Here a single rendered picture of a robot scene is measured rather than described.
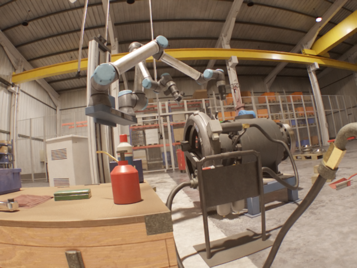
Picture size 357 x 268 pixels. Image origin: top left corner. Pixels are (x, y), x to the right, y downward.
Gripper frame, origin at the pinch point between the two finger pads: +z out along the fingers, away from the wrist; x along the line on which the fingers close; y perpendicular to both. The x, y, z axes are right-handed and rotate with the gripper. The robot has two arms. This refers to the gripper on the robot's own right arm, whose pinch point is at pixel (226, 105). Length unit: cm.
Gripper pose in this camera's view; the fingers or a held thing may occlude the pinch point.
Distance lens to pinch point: 201.1
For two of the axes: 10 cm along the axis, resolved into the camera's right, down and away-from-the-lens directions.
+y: -9.9, 1.0, 1.3
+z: 1.0, 9.9, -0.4
